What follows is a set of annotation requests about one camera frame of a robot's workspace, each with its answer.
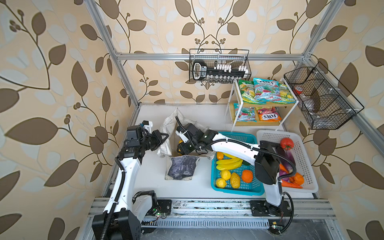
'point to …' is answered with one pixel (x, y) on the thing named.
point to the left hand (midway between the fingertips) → (169, 134)
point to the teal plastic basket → (252, 188)
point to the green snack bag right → (286, 96)
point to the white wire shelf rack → (236, 97)
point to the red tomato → (287, 143)
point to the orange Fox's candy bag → (269, 114)
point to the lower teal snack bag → (246, 114)
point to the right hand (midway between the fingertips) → (181, 148)
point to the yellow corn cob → (235, 180)
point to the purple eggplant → (288, 166)
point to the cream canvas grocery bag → (177, 166)
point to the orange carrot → (286, 184)
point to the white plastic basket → (302, 162)
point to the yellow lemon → (225, 174)
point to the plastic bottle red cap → (308, 105)
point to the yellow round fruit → (220, 183)
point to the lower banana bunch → (226, 164)
